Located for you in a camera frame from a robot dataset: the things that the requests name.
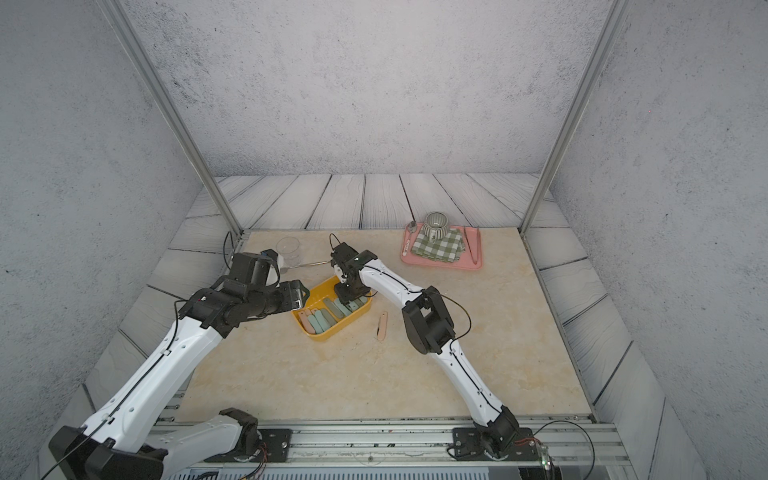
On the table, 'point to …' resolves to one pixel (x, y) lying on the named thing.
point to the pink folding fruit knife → (382, 327)
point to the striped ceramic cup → (436, 226)
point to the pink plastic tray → (464, 262)
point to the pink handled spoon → (408, 229)
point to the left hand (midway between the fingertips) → (304, 294)
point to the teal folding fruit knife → (355, 304)
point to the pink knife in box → (306, 323)
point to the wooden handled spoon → (316, 263)
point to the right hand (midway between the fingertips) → (346, 297)
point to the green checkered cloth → (446, 249)
